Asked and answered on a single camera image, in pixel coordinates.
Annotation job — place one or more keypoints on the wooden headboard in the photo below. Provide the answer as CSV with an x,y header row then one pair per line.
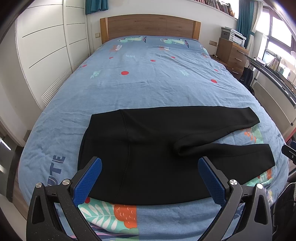
x,y
148,24

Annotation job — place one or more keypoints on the white wardrobe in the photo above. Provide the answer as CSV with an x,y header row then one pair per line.
x,y
52,42

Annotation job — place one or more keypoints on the black pants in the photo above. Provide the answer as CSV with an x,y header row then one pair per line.
x,y
150,155

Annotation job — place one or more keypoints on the row of books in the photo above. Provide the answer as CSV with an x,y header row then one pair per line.
x,y
220,5

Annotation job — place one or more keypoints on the teal curtain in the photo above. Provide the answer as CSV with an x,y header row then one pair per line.
x,y
93,6
249,14

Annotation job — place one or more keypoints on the teal curtain left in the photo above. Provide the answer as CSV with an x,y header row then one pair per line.
x,y
93,6

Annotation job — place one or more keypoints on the dark blue bag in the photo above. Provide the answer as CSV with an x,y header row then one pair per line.
x,y
247,76

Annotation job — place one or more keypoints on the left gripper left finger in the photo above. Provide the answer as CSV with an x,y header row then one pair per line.
x,y
43,222

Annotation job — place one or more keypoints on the white printer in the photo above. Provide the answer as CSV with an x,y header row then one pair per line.
x,y
232,35

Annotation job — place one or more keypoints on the wooden drawer chest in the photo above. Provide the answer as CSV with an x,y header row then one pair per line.
x,y
233,55

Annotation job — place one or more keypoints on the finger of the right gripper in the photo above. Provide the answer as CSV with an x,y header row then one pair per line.
x,y
289,152

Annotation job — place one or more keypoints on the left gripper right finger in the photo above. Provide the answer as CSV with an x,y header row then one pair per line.
x,y
244,212

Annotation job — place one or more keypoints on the long desk with rail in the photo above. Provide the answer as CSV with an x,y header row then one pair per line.
x,y
274,78

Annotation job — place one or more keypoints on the teal curtain right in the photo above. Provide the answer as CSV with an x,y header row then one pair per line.
x,y
249,14

